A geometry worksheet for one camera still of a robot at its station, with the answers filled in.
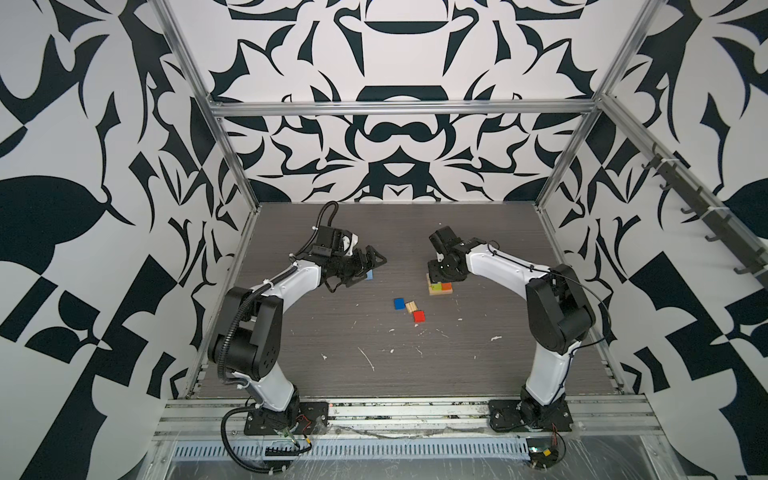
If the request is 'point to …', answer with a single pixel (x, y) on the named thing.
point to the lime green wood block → (437, 286)
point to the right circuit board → (541, 452)
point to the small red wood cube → (419, 316)
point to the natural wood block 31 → (440, 291)
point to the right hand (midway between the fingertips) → (439, 272)
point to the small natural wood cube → (411, 306)
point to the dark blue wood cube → (399, 304)
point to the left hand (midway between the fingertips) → (380, 262)
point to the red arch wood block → (443, 285)
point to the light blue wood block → (369, 275)
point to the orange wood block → (447, 286)
